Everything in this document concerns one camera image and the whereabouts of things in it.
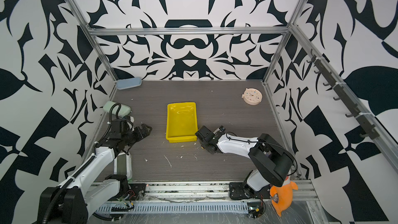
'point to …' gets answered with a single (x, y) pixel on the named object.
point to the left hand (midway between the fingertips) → (145, 129)
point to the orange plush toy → (285, 194)
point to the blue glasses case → (124, 83)
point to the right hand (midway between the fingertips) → (203, 141)
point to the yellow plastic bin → (181, 124)
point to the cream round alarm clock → (252, 96)
